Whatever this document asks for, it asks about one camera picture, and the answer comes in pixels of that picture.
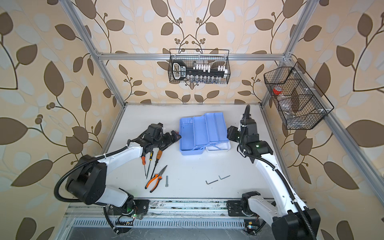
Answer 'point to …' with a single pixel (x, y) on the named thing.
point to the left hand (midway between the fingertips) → (178, 138)
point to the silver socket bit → (166, 184)
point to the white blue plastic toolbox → (208, 132)
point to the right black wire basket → (301, 102)
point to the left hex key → (209, 183)
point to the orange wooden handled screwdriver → (159, 154)
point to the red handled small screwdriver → (144, 163)
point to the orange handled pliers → (159, 176)
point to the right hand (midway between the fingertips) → (233, 131)
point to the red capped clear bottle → (278, 90)
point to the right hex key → (223, 177)
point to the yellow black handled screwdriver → (150, 159)
